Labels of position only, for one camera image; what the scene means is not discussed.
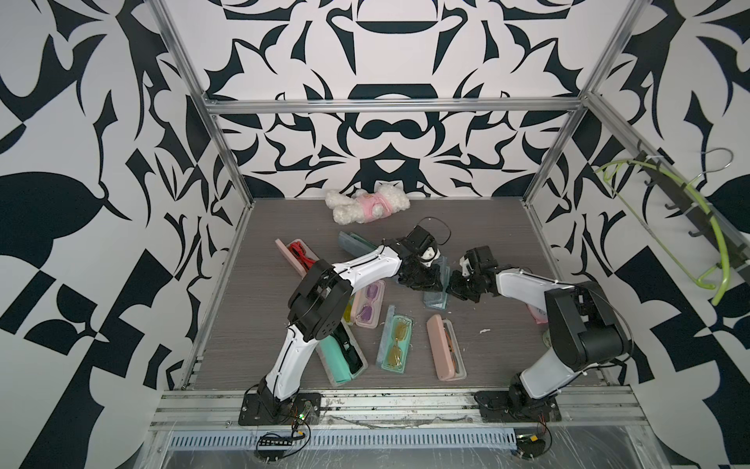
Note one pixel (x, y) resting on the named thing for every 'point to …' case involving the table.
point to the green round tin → (547, 338)
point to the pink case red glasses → (298, 255)
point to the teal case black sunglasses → (341, 356)
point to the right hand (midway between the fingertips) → (445, 284)
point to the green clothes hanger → (605, 171)
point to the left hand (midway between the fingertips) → (441, 284)
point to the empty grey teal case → (355, 244)
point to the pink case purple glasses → (367, 304)
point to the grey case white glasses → (437, 298)
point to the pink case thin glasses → (446, 349)
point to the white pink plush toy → (366, 205)
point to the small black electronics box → (529, 446)
